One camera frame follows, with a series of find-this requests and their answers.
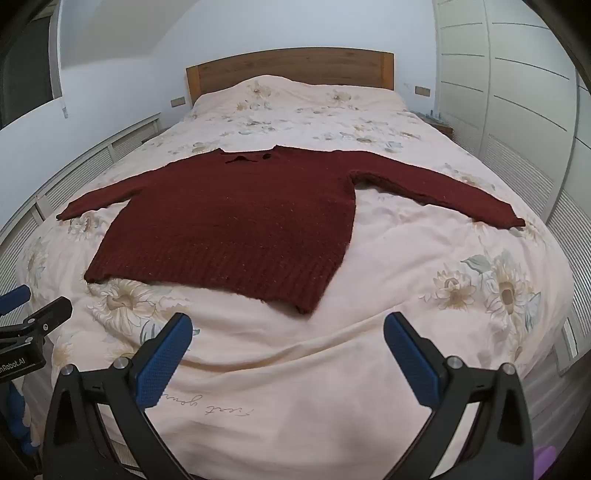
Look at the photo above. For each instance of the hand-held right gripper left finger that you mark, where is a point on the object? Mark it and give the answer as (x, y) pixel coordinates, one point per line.
(164, 360)

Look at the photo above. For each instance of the beige wall socket plate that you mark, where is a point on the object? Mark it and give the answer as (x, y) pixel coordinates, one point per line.
(422, 91)
(178, 102)

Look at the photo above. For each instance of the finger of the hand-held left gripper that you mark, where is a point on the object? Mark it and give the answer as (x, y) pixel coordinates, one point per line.
(46, 316)
(14, 299)

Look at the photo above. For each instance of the person's left hand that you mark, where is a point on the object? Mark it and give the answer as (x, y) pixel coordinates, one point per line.
(18, 410)

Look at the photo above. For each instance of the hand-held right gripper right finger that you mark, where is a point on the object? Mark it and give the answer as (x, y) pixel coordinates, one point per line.
(411, 355)

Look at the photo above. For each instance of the purple object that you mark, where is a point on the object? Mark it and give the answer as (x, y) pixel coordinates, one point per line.
(548, 464)

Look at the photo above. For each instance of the bed with floral duvet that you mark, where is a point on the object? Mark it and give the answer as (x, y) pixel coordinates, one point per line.
(369, 286)

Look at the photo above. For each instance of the wooden headboard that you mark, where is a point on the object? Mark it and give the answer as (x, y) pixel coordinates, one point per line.
(286, 69)

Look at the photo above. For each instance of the white wardrobe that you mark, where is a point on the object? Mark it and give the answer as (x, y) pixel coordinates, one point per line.
(508, 83)

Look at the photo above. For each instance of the white window frame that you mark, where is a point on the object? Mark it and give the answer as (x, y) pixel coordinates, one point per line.
(57, 60)

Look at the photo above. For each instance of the white louvered radiator cover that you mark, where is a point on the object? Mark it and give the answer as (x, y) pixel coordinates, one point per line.
(69, 175)

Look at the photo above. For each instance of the dark red knit sweater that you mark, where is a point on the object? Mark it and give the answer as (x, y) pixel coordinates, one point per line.
(231, 221)

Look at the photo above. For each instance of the wooden nightstand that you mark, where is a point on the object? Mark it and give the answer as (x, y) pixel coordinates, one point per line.
(441, 127)

